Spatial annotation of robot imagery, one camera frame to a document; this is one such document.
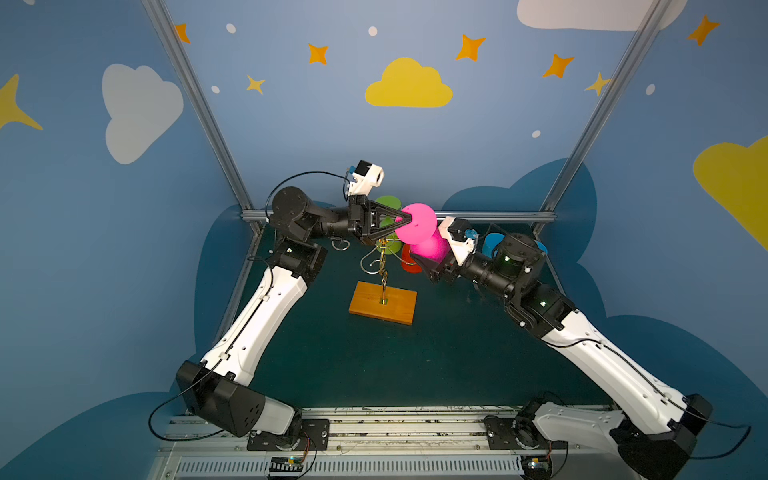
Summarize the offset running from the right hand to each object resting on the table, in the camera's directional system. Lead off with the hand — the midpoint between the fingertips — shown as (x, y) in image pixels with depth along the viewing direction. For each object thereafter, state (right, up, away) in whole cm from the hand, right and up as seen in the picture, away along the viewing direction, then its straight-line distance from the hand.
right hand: (430, 233), depth 61 cm
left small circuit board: (-34, -57, +12) cm, 67 cm away
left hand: (-6, +2, -11) cm, 13 cm away
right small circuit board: (+29, -57, +12) cm, 65 cm away
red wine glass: (-4, -6, +6) cm, 10 cm away
